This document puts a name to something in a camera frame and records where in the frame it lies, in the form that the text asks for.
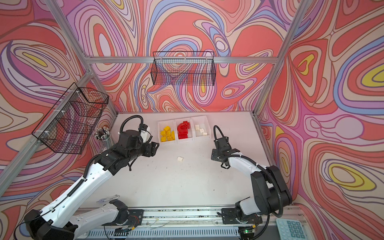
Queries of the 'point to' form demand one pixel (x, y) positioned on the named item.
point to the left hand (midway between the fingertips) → (154, 142)
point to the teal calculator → (290, 229)
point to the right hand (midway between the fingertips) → (222, 158)
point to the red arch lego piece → (182, 129)
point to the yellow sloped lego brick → (163, 133)
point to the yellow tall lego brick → (167, 128)
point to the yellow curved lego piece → (171, 136)
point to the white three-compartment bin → (193, 135)
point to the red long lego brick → (182, 135)
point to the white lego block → (197, 127)
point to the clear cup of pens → (103, 135)
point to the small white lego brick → (179, 158)
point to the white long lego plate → (205, 133)
